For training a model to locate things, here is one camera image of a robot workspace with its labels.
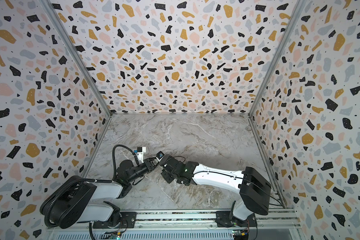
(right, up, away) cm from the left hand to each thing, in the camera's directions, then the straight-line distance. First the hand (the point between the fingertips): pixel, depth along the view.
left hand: (162, 158), depth 79 cm
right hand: (0, -5, -1) cm, 5 cm away
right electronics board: (+39, -35, -7) cm, 53 cm away
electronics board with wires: (-21, -35, -8) cm, 41 cm away
